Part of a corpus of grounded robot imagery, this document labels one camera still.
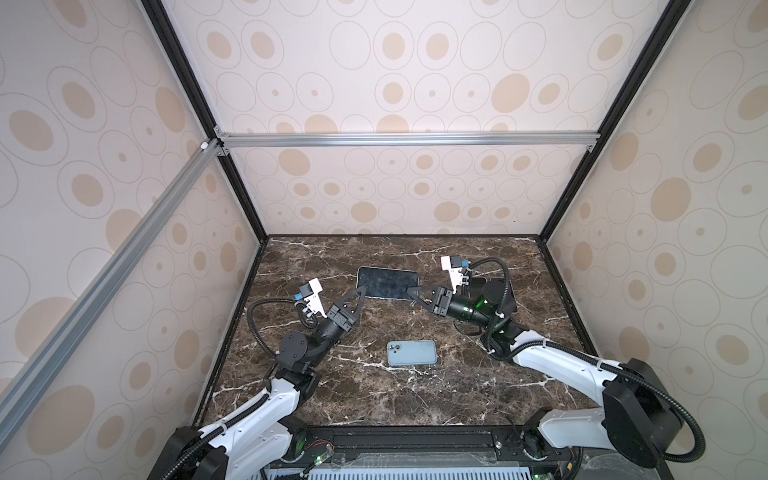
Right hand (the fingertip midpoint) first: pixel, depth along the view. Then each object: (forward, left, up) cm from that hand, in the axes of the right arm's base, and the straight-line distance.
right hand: (410, 297), depth 69 cm
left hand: (-1, +8, +4) cm, 9 cm away
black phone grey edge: (+2, +5, +2) cm, 6 cm away
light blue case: (-1, -2, -29) cm, 29 cm away
